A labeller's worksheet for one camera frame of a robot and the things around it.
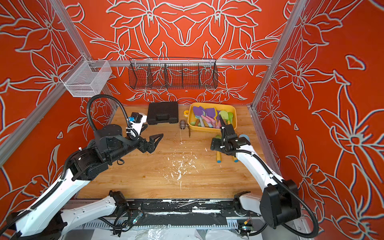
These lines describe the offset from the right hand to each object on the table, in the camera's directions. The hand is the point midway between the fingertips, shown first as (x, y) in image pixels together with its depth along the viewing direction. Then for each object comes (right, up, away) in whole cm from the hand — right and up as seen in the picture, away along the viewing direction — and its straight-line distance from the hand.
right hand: (218, 144), depth 84 cm
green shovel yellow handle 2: (+2, -7, +6) cm, 9 cm away
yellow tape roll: (-19, +19, +28) cm, 39 cm away
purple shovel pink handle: (-10, +21, +29) cm, 37 cm away
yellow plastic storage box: (-1, +7, +16) cm, 18 cm away
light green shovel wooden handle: (+10, +18, +26) cm, 33 cm away
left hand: (-31, +11, -24) cm, 40 cm away
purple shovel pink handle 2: (-1, +18, +27) cm, 32 cm away
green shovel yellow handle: (+11, -10, +3) cm, 15 cm away
